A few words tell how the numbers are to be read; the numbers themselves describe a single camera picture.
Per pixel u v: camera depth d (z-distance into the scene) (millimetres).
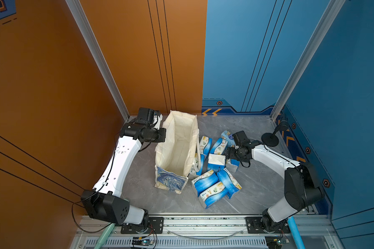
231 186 772
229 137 926
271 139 1046
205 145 937
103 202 390
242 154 682
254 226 726
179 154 989
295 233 691
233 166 851
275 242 698
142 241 704
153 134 670
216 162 813
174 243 696
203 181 791
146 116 571
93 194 390
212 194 744
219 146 923
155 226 736
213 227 742
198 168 817
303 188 445
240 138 730
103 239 683
